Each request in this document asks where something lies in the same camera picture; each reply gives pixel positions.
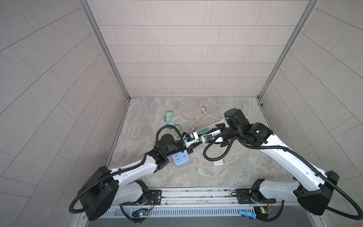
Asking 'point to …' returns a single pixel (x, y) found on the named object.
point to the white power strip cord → (203, 109)
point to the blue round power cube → (180, 158)
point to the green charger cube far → (169, 113)
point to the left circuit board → (142, 213)
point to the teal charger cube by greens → (171, 123)
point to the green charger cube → (178, 126)
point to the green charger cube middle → (167, 118)
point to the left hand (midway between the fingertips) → (204, 138)
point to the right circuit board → (262, 212)
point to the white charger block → (219, 162)
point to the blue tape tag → (247, 214)
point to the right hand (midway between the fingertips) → (207, 133)
